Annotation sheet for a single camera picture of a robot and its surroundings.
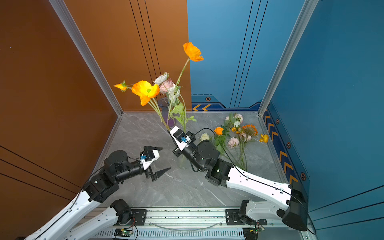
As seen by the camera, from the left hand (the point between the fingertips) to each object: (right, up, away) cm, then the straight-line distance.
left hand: (165, 155), depth 65 cm
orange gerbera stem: (+49, +9, +36) cm, 61 cm away
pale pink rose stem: (+38, +2, +33) cm, 50 cm away
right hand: (+3, +12, -6) cm, 14 cm away
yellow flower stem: (+61, +4, +38) cm, 72 cm away
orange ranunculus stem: (+30, +3, +38) cm, 48 cm away
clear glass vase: (+5, -11, +25) cm, 27 cm away
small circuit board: (-22, -38, +6) cm, 44 cm away
